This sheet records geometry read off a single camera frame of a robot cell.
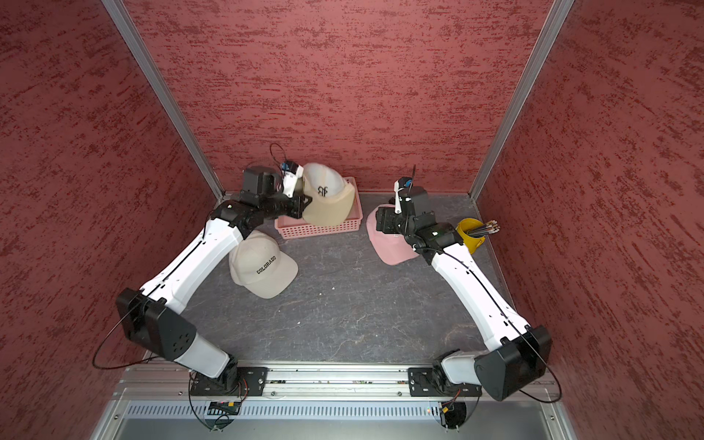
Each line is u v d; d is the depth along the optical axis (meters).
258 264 0.88
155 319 0.41
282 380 0.76
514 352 0.38
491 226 0.89
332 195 0.85
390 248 1.03
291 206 0.69
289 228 1.00
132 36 0.75
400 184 0.68
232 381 0.67
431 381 0.67
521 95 0.88
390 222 0.67
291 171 0.67
